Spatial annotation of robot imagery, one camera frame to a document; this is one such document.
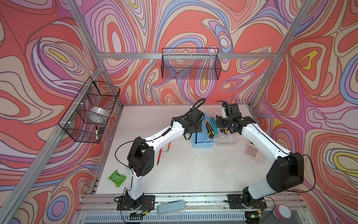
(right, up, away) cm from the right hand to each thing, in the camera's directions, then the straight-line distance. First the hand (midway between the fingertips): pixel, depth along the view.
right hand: (221, 123), depth 87 cm
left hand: (-13, -2, 0) cm, 13 cm away
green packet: (-62, -33, -6) cm, 71 cm away
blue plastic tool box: (-9, -10, +2) cm, 14 cm away
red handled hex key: (-39, -22, +4) cm, 45 cm away
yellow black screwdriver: (+3, -5, +2) cm, 6 cm away
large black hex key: (-16, -9, -3) cm, 19 cm away
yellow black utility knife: (-5, -7, +4) cm, 10 cm away
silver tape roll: (-69, +7, -13) cm, 71 cm away
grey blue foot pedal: (-31, -41, -19) cm, 55 cm away
